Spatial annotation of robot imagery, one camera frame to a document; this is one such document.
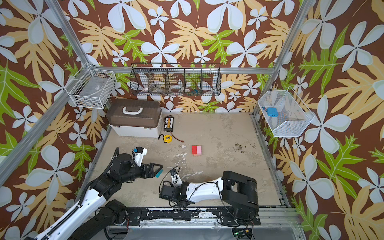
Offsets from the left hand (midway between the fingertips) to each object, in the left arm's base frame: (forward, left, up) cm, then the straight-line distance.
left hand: (156, 164), depth 75 cm
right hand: (-7, -9, -16) cm, 19 cm away
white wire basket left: (+40, +40, +17) cm, 59 cm away
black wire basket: (+54, -5, +14) cm, 56 cm away
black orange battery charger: (+39, -1, -15) cm, 42 cm away
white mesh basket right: (+21, -72, +15) cm, 77 cm away
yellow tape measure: (+27, -1, -16) cm, 31 cm away
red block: (+17, -20, -14) cm, 30 cm away
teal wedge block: (-5, -2, +2) cm, 6 cm away
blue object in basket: (+29, -65, +10) cm, 72 cm away
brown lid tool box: (+29, +17, +4) cm, 34 cm away
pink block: (+17, -23, -13) cm, 31 cm away
